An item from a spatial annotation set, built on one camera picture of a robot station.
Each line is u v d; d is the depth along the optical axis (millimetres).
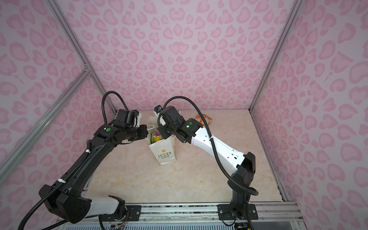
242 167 430
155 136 839
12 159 515
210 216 722
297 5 690
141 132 669
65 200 371
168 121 548
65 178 400
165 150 795
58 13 706
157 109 619
